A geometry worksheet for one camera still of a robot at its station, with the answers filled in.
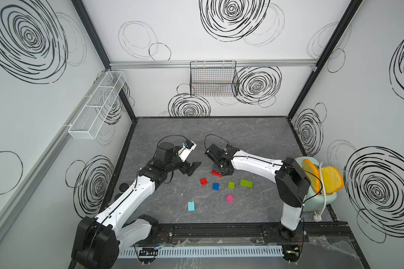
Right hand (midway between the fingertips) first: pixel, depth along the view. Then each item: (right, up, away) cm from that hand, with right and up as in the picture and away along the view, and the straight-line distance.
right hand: (218, 169), depth 89 cm
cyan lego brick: (-14, -16, -8) cm, 23 cm away
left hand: (-13, +8, -9) cm, 18 cm away
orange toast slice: (+37, +5, -20) cm, 42 cm away
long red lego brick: (-1, -3, +1) cm, 3 cm away
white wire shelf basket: (-59, +25, -16) cm, 66 cm away
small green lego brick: (+6, -8, -2) cm, 10 cm away
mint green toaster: (+46, -8, -18) cm, 50 cm away
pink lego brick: (+5, -13, -6) cm, 16 cm away
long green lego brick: (+15, -8, 0) cm, 17 cm away
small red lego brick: (-8, -7, 0) cm, 11 cm away
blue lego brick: (-2, -9, -2) cm, 9 cm away
